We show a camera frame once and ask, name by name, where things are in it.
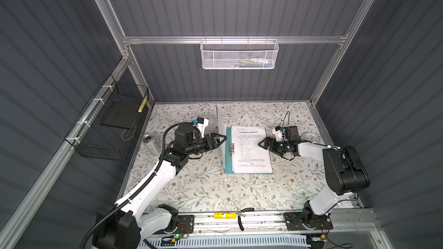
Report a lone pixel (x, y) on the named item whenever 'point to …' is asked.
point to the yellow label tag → (225, 215)
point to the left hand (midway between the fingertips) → (224, 139)
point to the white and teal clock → (310, 136)
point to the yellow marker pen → (140, 109)
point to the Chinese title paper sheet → (249, 157)
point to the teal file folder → (228, 168)
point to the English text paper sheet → (221, 124)
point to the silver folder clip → (232, 148)
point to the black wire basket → (105, 129)
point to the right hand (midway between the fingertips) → (266, 147)
